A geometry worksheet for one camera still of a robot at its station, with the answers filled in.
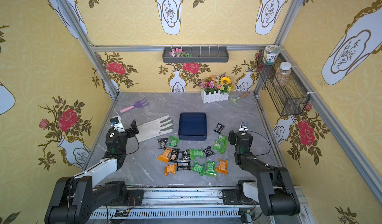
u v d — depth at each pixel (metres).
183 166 0.84
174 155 0.88
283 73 0.72
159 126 1.00
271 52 0.84
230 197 0.73
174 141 0.93
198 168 0.82
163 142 0.92
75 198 0.41
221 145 0.91
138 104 1.16
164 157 0.88
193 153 0.88
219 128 0.99
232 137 0.86
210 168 0.82
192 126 1.01
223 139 0.93
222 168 0.82
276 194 0.42
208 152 0.88
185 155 0.86
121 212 0.73
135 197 0.73
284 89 0.84
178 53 0.88
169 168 0.82
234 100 1.17
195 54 0.91
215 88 1.06
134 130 0.80
